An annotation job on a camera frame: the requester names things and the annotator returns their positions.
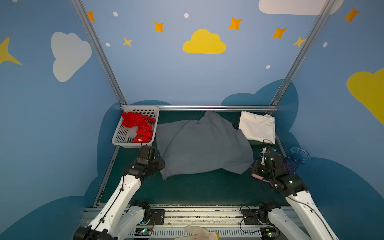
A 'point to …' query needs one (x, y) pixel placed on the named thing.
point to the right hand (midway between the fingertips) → (255, 161)
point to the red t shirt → (144, 124)
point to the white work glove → (199, 233)
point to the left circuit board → (143, 231)
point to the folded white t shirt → (258, 127)
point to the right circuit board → (268, 233)
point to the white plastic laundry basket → (136, 127)
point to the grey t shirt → (210, 142)
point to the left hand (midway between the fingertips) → (166, 162)
